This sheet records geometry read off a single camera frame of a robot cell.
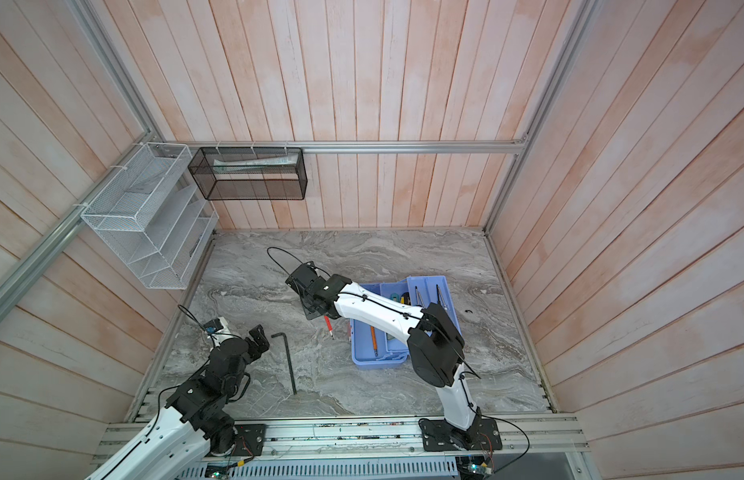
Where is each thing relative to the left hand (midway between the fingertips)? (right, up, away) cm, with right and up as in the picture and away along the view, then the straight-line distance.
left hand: (251, 339), depth 82 cm
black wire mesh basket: (-9, +53, +22) cm, 58 cm away
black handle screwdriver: (+48, +10, +6) cm, 50 cm away
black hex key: (+9, -7, +6) cm, 13 cm away
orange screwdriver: (+35, -3, +9) cm, 36 cm away
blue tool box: (+40, -2, 0) cm, 40 cm away
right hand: (+18, +9, +4) cm, 21 cm away
